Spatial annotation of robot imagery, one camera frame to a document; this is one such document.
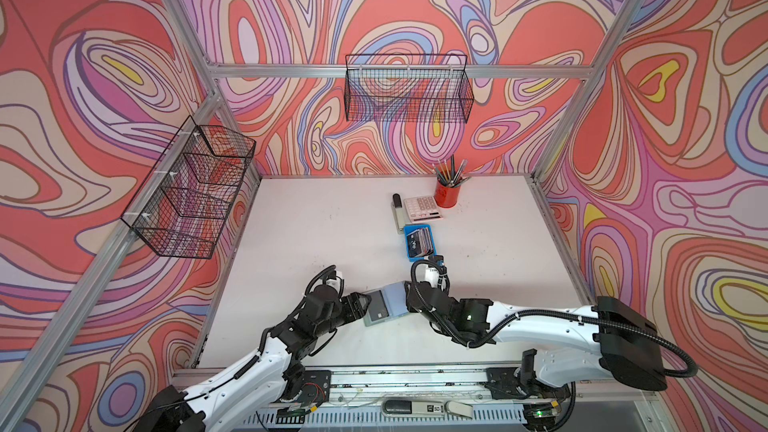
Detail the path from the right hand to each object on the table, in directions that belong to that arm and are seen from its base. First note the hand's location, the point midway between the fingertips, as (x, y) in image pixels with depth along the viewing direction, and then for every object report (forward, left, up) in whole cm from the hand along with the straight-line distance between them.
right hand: (413, 292), depth 81 cm
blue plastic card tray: (+26, -2, -5) cm, 26 cm away
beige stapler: (+32, +2, -4) cm, 32 cm away
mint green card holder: (0, +7, -7) cm, 10 cm away
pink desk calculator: (+34, -7, -6) cm, 35 cm away
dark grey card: (0, +10, -9) cm, 14 cm away
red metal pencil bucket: (+36, -15, -2) cm, 39 cm away
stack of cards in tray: (+18, -4, -4) cm, 19 cm away
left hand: (-1, +12, -2) cm, 12 cm away
